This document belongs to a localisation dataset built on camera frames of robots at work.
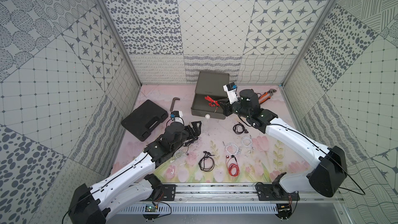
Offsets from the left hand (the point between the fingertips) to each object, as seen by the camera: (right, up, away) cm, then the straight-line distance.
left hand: (195, 121), depth 75 cm
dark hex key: (-18, +11, +35) cm, 41 cm away
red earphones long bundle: (+22, -25, +7) cm, 34 cm away
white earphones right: (+30, -15, +17) cm, 38 cm away
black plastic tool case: (-35, -3, +20) cm, 41 cm away
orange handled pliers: (+51, +13, +39) cm, 66 cm away
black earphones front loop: (+6, -24, +8) cm, 26 cm away
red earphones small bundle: (+9, +10, +3) cm, 14 cm away
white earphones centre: (+20, -17, +13) cm, 30 cm away
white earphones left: (-10, -20, +11) cm, 25 cm away
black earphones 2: (-4, -14, +15) cm, 21 cm away
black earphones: (+24, -8, +21) cm, 33 cm away
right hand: (+12, +9, +2) cm, 15 cm away
